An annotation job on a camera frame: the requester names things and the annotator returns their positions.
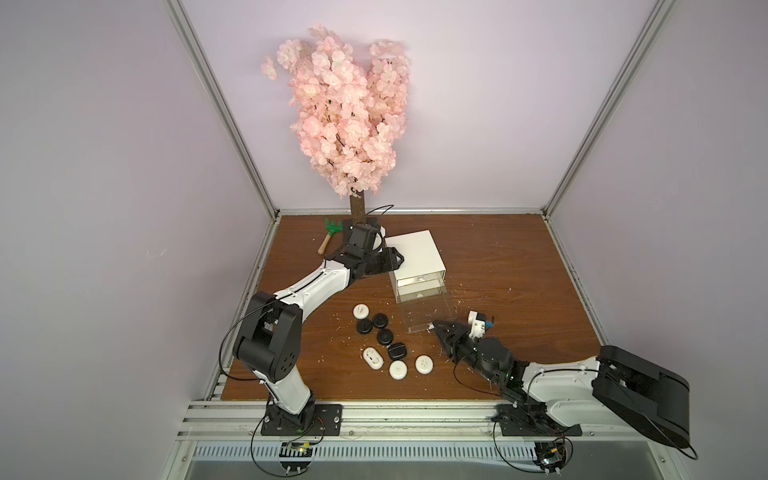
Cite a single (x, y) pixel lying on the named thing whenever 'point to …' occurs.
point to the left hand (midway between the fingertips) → (402, 258)
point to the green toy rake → (331, 228)
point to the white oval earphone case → (372, 358)
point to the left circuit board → (295, 449)
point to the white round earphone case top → (360, 311)
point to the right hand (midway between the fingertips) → (432, 323)
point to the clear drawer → (422, 307)
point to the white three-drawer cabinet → (422, 272)
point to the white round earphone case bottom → (398, 369)
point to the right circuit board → (553, 455)
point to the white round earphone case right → (423, 364)
